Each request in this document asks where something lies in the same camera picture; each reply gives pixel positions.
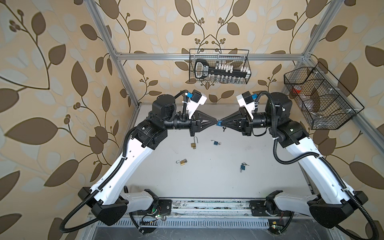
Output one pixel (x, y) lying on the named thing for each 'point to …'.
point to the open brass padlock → (193, 145)
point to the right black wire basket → (323, 101)
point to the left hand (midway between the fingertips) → (216, 121)
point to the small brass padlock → (181, 162)
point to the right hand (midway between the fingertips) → (222, 123)
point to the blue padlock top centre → (216, 143)
